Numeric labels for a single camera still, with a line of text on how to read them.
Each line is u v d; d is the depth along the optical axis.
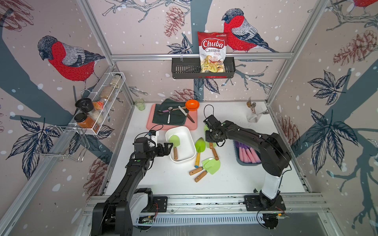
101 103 0.70
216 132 0.67
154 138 0.77
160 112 1.13
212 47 0.83
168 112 1.13
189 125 1.06
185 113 1.13
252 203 0.73
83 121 0.59
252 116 1.04
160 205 0.73
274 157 0.48
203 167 0.85
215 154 0.90
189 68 1.07
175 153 0.90
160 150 0.74
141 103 1.16
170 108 1.15
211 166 0.87
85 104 0.62
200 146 0.95
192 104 1.14
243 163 0.83
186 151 0.92
